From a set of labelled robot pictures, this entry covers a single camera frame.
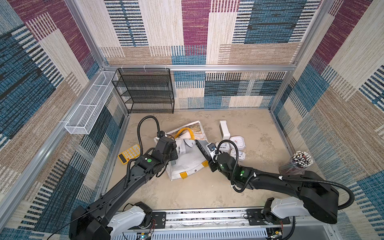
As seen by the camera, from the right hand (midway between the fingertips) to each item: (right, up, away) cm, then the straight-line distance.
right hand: (211, 154), depth 84 cm
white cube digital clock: (+11, +13, +17) cm, 24 cm away
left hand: (-20, +3, -4) cm, 21 cm away
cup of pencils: (+42, -2, -10) cm, 43 cm away
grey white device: (-5, +5, -4) cm, 8 cm away
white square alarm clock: (+20, +5, +15) cm, 25 cm away
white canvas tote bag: (-12, -5, +9) cm, 16 cm away
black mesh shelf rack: (-44, +40, +24) cm, 65 cm away
